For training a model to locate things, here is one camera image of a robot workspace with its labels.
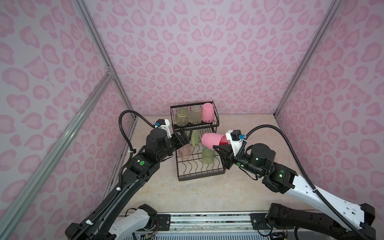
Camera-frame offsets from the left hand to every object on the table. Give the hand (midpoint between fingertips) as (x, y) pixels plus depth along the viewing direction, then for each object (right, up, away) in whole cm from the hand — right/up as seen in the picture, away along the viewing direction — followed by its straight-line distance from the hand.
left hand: (188, 131), depth 67 cm
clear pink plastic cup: (-4, -14, +29) cm, 32 cm away
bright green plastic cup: (-5, +8, +17) cm, 19 cm away
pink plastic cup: (+10, +10, +19) cm, 24 cm away
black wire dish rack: (+4, -17, +28) cm, 33 cm away
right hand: (+11, -6, -7) cm, 14 cm away
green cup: (+10, -15, +22) cm, 29 cm away
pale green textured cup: (+3, +10, +17) cm, 20 cm away
